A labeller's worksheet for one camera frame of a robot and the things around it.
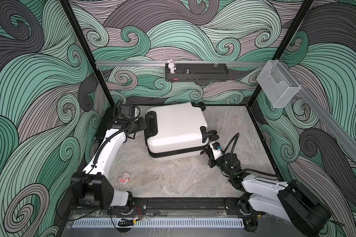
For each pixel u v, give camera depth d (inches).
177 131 31.2
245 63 37.2
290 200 16.6
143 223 28.7
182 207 29.3
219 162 28.7
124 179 31.3
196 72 38.3
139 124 28.6
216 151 28.2
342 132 21.8
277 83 30.9
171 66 34.8
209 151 31.5
